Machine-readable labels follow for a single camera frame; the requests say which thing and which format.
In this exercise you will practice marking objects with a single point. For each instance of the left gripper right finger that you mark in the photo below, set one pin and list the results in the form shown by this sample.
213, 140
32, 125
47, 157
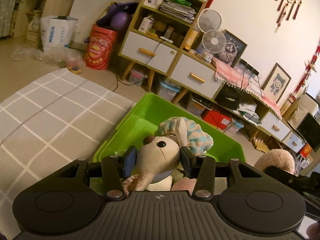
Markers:
202, 168

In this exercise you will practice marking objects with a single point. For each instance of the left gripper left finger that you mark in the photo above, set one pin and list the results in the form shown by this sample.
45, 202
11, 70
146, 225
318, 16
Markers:
115, 168

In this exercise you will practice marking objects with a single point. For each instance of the pink knitted ball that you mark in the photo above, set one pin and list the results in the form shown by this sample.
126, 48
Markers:
184, 184

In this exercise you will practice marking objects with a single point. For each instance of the mouse plush with bonnet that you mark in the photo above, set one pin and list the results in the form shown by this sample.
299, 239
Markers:
159, 157

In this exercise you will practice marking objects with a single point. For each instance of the red storage box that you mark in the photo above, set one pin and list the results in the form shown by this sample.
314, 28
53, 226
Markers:
218, 119

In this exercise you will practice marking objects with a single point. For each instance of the green plastic bin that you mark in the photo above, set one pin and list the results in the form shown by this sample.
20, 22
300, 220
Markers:
144, 119

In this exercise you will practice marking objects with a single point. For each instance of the egg tray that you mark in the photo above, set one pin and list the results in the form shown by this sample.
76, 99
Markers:
261, 145

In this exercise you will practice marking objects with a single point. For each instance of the long wooden tv console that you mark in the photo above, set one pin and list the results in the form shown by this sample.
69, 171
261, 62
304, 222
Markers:
266, 125

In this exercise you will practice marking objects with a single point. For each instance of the grey checkered mat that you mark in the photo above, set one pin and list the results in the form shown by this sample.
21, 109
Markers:
47, 124

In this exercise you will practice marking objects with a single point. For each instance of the black bag on shelf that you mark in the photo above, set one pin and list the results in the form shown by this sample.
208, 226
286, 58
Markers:
228, 97

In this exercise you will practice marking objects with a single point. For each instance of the clear blue lid box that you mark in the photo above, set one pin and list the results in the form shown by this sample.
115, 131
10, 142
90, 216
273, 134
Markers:
166, 91

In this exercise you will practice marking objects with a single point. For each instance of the low wooden drawer cabinet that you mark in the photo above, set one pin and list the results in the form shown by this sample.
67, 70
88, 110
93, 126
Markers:
193, 75

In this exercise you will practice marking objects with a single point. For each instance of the pink table runner cloth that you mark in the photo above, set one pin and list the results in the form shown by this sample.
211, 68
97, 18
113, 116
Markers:
245, 81

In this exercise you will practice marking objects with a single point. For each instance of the red snack bucket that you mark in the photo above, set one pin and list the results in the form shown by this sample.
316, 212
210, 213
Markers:
100, 45

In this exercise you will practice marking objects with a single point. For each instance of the small white desk fan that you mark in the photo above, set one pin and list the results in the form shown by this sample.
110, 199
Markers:
214, 41

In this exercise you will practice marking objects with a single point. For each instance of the purple ball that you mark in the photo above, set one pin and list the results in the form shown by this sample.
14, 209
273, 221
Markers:
121, 21

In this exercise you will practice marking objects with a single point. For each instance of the large white fan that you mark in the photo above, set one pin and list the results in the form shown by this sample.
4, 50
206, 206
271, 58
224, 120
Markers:
209, 19

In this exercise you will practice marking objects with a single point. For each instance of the white paper bag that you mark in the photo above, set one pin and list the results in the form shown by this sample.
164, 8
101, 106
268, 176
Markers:
57, 31

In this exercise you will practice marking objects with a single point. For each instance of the tall wooden shelf cabinet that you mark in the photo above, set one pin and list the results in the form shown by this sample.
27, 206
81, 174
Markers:
154, 38

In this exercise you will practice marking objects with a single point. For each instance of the stack of papers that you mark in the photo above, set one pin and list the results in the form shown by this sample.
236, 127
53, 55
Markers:
182, 12

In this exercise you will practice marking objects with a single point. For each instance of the left wooden bookshelf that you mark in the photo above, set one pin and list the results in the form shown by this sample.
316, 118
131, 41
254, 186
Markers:
25, 10

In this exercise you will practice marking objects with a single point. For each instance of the cartoon girl picture frame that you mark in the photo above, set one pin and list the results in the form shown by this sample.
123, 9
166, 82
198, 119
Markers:
276, 83

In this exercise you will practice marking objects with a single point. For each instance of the cat picture frame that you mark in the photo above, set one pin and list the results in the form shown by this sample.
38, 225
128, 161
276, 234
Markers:
233, 50

